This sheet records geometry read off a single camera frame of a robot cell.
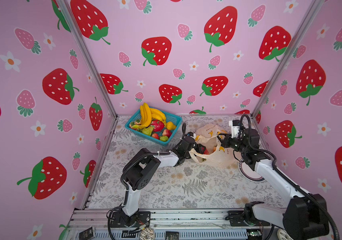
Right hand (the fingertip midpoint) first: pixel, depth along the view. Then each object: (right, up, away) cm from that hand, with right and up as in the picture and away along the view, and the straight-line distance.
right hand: (216, 134), depth 80 cm
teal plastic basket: (-25, +8, +30) cm, 39 cm away
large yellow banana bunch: (-44, +12, +24) cm, 52 cm away
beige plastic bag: (-3, -1, +7) cm, 8 cm away
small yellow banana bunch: (-36, +13, +26) cm, 46 cm away
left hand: (-4, -9, +10) cm, 14 cm away
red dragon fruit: (-36, +6, +24) cm, 43 cm away
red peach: (-29, 0, +24) cm, 38 cm away
